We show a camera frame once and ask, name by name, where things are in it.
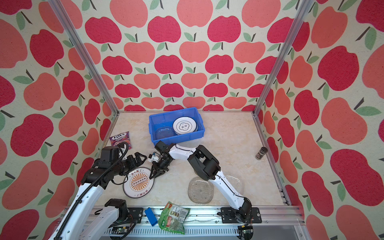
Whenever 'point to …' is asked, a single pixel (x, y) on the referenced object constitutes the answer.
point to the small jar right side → (259, 155)
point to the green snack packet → (173, 217)
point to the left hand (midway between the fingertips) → (143, 161)
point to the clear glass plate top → (164, 132)
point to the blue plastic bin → (167, 119)
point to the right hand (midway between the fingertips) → (153, 177)
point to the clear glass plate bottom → (200, 191)
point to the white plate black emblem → (184, 125)
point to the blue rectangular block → (151, 216)
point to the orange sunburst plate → (139, 184)
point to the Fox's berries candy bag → (123, 137)
